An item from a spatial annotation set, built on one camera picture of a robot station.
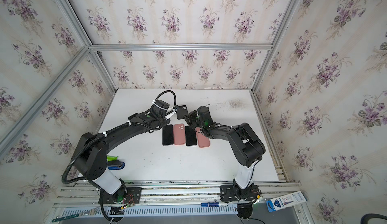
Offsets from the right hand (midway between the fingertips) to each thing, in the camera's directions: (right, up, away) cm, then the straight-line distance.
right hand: (187, 113), depth 91 cm
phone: (+2, -14, +1) cm, 15 cm away
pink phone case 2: (+10, -18, +2) cm, 21 cm away
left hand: (-14, 0, -1) cm, 14 cm away
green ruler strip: (-51, -46, -23) cm, 72 cm away
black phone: (-4, +1, +5) cm, 6 cm away
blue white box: (+48, -41, -20) cm, 66 cm away
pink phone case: (-5, -14, +5) cm, 16 cm away
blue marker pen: (+14, -42, -20) cm, 49 cm away
